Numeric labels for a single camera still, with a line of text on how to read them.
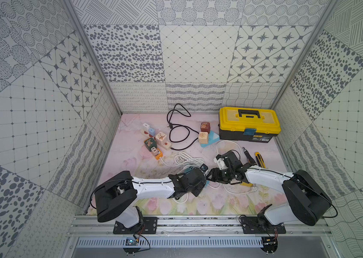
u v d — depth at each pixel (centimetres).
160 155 96
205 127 102
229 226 76
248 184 63
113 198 44
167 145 101
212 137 102
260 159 95
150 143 93
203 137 98
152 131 102
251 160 95
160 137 96
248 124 92
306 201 43
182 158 95
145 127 104
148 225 74
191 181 65
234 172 70
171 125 111
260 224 66
